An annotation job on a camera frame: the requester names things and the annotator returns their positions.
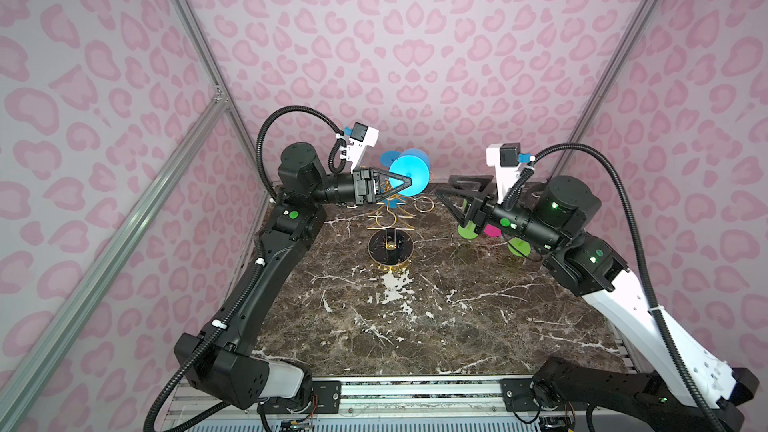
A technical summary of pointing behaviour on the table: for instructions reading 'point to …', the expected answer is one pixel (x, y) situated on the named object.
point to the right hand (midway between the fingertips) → (445, 186)
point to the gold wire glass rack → (391, 243)
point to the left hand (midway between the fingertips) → (409, 183)
